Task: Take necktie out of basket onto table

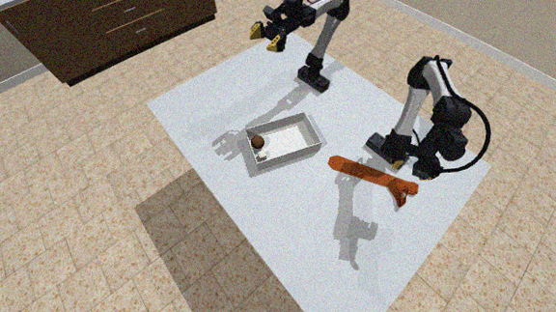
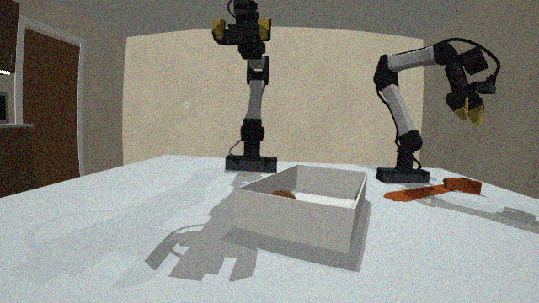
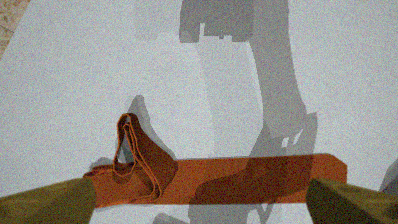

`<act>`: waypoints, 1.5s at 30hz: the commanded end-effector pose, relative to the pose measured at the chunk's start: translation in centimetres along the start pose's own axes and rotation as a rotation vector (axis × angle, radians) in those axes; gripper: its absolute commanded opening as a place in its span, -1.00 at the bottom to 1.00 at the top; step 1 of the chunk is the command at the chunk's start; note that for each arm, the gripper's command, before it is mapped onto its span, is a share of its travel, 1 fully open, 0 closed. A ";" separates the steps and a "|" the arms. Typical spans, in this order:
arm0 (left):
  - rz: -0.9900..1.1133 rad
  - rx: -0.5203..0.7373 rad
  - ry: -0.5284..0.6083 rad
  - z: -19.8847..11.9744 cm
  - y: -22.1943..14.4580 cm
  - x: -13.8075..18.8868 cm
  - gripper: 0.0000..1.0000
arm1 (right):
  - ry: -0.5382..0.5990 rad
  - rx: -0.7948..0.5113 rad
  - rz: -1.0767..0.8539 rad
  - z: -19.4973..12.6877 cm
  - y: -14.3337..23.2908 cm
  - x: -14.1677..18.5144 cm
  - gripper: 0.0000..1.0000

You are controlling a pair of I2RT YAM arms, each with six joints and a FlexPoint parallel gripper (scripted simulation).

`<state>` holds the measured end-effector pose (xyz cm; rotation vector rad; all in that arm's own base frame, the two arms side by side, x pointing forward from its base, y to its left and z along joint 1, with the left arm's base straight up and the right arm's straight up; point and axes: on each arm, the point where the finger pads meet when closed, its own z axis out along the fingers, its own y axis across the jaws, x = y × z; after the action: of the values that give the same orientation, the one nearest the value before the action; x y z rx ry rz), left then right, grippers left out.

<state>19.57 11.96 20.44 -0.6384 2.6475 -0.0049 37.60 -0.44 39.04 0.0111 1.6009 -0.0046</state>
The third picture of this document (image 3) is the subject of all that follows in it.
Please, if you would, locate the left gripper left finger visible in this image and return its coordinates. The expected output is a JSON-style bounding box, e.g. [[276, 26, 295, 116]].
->
[[0, 178, 97, 224]]

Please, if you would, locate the grey open-top box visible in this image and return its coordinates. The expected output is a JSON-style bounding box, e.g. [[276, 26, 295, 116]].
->
[[381, 175, 398, 196]]

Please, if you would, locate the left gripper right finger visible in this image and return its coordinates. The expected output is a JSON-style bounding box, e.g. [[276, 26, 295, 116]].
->
[[305, 178, 398, 224]]

